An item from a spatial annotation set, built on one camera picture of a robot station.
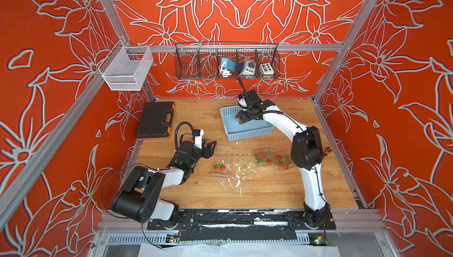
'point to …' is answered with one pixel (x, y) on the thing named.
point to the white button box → (266, 69)
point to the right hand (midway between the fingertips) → (240, 114)
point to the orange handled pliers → (326, 150)
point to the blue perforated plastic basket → (235, 131)
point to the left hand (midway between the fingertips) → (211, 140)
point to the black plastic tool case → (156, 119)
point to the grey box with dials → (249, 68)
